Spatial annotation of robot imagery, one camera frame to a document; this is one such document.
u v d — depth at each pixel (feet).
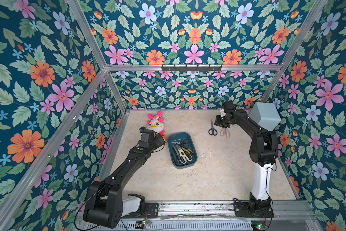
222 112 2.78
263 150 1.82
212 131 3.51
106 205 1.33
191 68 3.06
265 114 3.15
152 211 2.41
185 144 3.24
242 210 2.43
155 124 3.32
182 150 3.11
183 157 2.96
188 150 3.06
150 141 2.23
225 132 3.54
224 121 2.78
